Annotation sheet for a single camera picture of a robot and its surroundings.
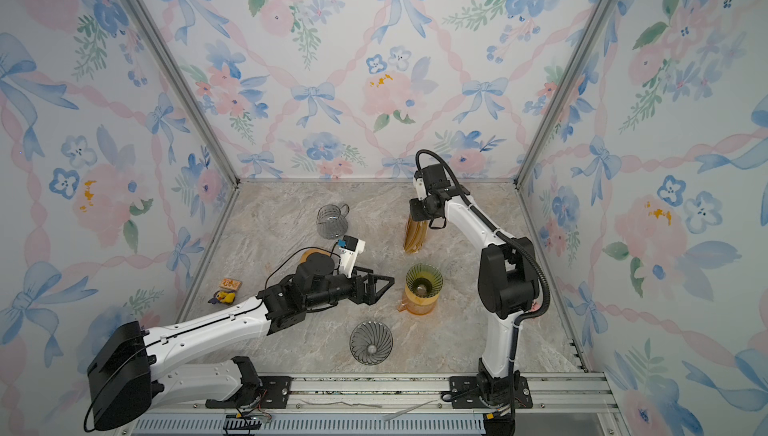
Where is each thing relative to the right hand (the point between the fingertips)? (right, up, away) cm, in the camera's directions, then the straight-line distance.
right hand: (417, 208), depth 96 cm
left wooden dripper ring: (-35, -14, +4) cm, 38 cm away
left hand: (-10, -17, -24) cm, 31 cm away
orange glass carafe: (-2, -26, -16) cm, 30 cm away
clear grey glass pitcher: (-30, -5, +12) cm, 33 cm away
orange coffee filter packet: (0, -9, +2) cm, 9 cm away
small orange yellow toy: (-57, -25, -7) cm, 62 cm away
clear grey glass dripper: (-14, -36, -15) cm, 42 cm away
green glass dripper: (+1, -20, -13) cm, 24 cm away
